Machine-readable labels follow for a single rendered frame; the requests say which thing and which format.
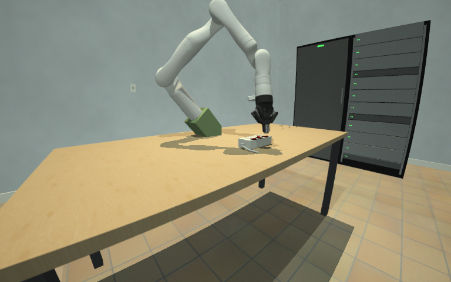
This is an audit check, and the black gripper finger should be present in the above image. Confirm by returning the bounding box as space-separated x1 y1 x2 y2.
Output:
266 108 278 133
251 108 268 133

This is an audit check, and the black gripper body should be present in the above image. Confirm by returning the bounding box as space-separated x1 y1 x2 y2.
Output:
255 95 274 117

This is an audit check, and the white power strip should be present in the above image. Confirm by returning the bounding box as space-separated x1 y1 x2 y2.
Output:
238 135 272 153

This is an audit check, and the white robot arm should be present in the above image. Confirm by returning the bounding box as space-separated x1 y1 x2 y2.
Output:
155 0 272 120

